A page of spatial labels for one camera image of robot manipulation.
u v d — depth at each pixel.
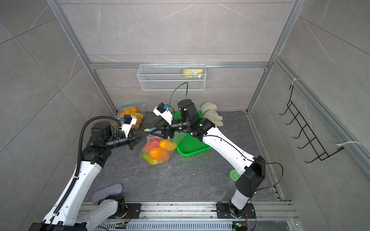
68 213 0.38
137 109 1.17
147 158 0.83
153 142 0.81
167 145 0.80
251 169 0.42
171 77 1.01
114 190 0.78
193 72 0.84
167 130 0.56
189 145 0.98
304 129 0.68
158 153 0.79
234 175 0.81
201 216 0.73
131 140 0.58
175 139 0.61
